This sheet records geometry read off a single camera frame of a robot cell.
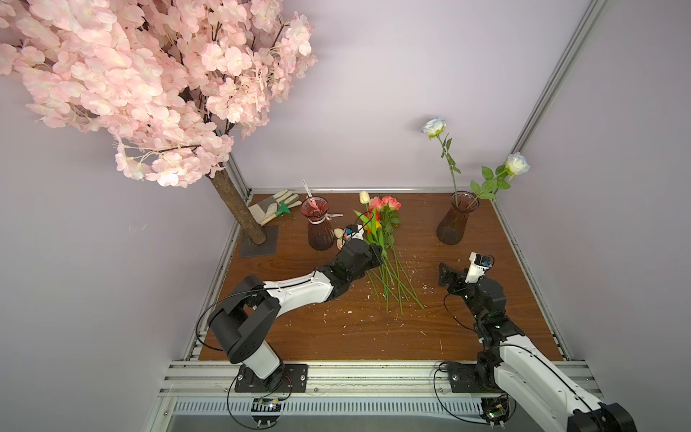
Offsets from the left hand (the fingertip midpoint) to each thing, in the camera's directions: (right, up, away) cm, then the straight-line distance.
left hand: (389, 248), depth 83 cm
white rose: (+38, +26, -4) cm, 47 cm away
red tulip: (-4, +11, +4) cm, 12 cm away
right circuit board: (+26, -41, -14) cm, 51 cm away
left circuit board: (-35, -43, -12) cm, 57 cm away
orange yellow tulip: (-6, +7, +4) cm, 9 cm away
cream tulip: (-8, +16, +6) cm, 19 cm away
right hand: (+21, -4, -1) cm, 21 cm away
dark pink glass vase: (+26, +6, +15) cm, 30 cm away
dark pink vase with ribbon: (-23, +3, +11) cm, 26 cm away
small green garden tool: (-41, +13, +29) cm, 52 cm away
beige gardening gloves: (-49, +13, +30) cm, 59 cm away
